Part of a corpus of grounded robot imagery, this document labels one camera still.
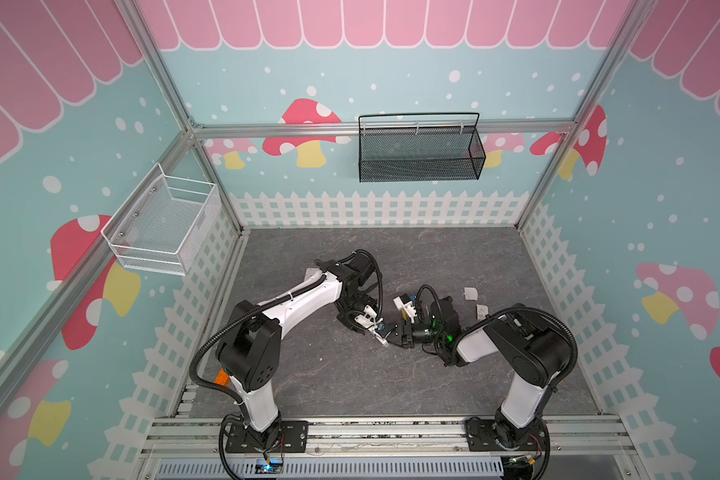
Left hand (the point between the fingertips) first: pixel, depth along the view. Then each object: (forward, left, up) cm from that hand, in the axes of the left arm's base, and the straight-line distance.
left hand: (365, 321), depth 86 cm
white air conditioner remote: (-9, -4, +9) cm, 13 cm away
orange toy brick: (-25, +23, +27) cm, 43 cm away
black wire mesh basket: (+51, -18, +25) cm, 60 cm away
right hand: (-5, -4, +1) cm, 6 cm away
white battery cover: (+15, -35, -8) cm, 39 cm away
